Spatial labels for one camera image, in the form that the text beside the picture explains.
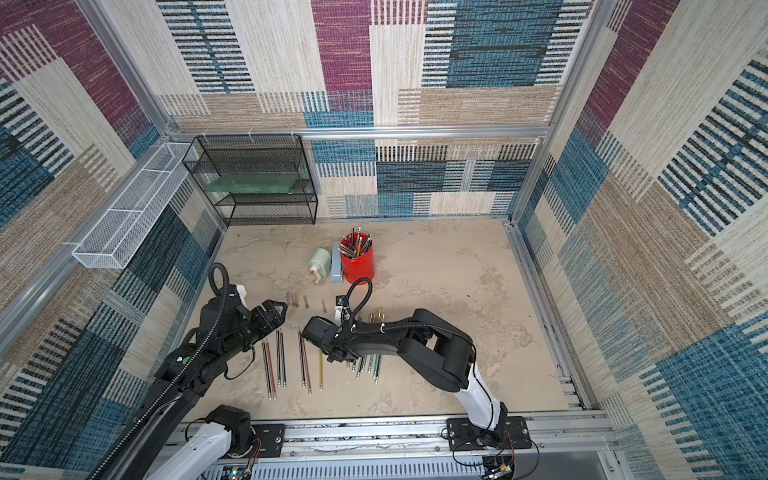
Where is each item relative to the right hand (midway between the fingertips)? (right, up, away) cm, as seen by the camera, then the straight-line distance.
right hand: (351, 333), depth 92 cm
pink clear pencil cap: (-21, +10, +7) cm, 24 cm away
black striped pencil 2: (-20, -7, -7) cm, 22 cm away
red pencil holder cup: (+2, +23, +2) cm, 23 cm away
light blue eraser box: (-6, +18, +7) cm, 20 cm away
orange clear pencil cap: (-19, +9, +7) cm, 22 cm away
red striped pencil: (-20, -11, -11) cm, 25 cm away
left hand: (-16, +10, -16) cm, 25 cm away
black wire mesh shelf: (-32, +57, +9) cm, 66 cm away
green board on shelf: (-31, +46, +2) cm, 55 cm away
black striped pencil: (-23, -8, -8) cm, 25 cm away
